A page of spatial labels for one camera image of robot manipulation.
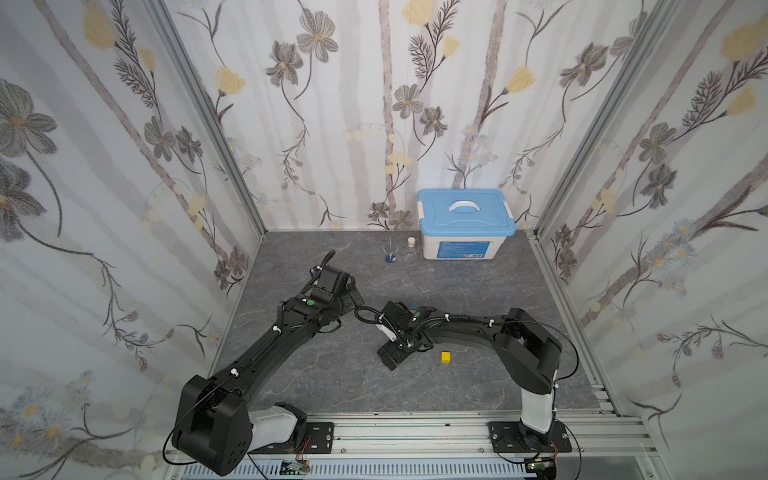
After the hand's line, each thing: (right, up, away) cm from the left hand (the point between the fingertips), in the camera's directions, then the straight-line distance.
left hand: (351, 298), depth 84 cm
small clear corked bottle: (+19, +12, +28) cm, 36 cm away
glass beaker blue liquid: (+11, +15, +23) cm, 30 cm away
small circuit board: (-11, -39, -14) cm, 43 cm away
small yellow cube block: (+28, -17, +2) cm, 33 cm away
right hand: (+14, -14, +5) cm, 20 cm away
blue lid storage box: (+36, +23, +15) cm, 46 cm away
